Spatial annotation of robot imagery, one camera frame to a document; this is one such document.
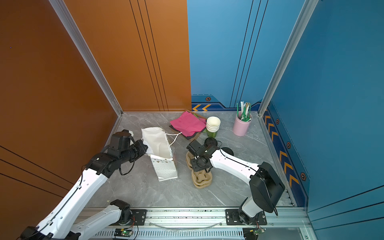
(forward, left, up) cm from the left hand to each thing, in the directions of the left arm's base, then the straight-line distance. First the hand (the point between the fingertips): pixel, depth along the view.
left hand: (150, 144), depth 75 cm
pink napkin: (+29, -17, -18) cm, 38 cm away
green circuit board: (-34, +12, -24) cm, 44 cm away
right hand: (-5, -23, -15) cm, 28 cm away
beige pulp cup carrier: (-11, -26, -18) cm, 33 cm away
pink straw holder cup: (+24, -54, -16) cm, 61 cm away
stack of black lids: (+14, -32, -17) cm, 39 cm away
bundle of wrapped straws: (+29, -55, -4) cm, 62 cm away
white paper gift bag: (+7, -1, -19) cm, 21 cm away
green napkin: (+37, -24, -18) cm, 47 cm away
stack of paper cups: (+19, -33, -7) cm, 39 cm away
